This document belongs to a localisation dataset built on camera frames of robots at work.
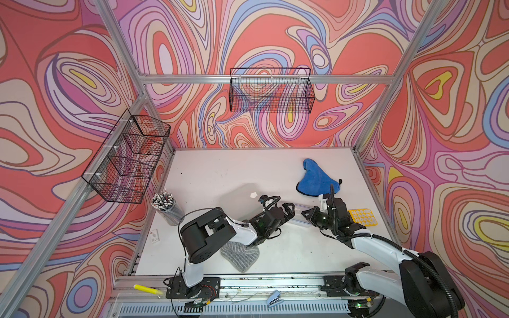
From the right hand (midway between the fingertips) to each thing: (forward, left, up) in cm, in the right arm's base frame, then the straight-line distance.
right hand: (302, 217), depth 87 cm
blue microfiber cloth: (+21, -11, -1) cm, 23 cm away
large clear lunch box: (+10, +27, -2) cm, 29 cm away
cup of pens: (+1, +56, +14) cm, 58 cm away
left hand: (+2, +3, +2) cm, 4 cm away
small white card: (-5, +65, -2) cm, 65 cm away
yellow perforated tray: (+1, -30, -5) cm, 30 cm away
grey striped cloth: (-15, +27, -4) cm, 31 cm away
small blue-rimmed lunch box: (-1, +2, +2) cm, 3 cm away
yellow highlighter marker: (-25, +63, -4) cm, 68 cm away
